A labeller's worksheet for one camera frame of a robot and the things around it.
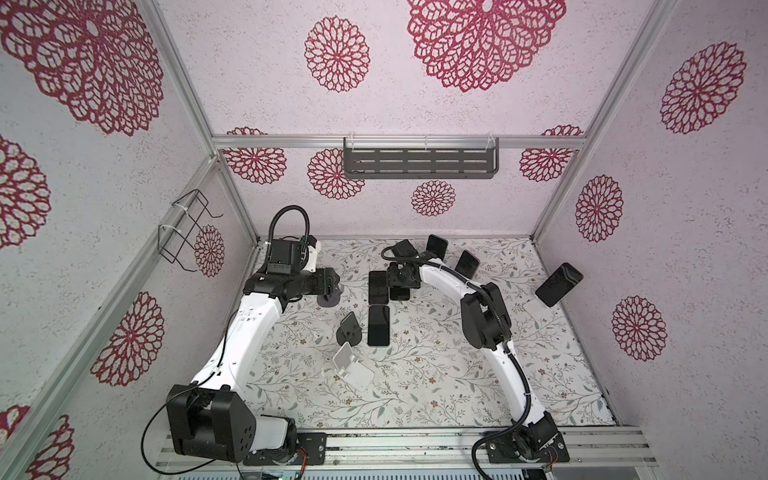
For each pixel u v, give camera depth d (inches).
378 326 37.3
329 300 39.1
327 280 27.7
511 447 28.8
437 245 40.6
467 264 38.4
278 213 24.6
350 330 35.4
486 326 24.8
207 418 15.7
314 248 28.7
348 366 33.1
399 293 38.7
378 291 41.0
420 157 38.3
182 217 30.5
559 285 37.5
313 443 29.5
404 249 34.4
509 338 26.0
